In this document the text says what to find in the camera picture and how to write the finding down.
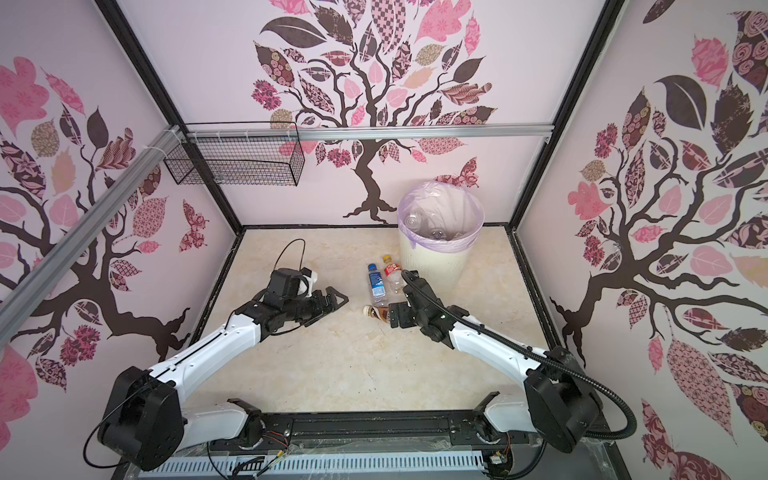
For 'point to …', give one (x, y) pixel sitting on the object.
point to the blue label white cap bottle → (421, 222)
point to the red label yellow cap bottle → (393, 275)
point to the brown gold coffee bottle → (383, 313)
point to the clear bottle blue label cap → (378, 287)
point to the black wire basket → (241, 153)
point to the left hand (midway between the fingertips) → (339, 309)
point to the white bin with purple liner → (439, 222)
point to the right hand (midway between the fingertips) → (403, 304)
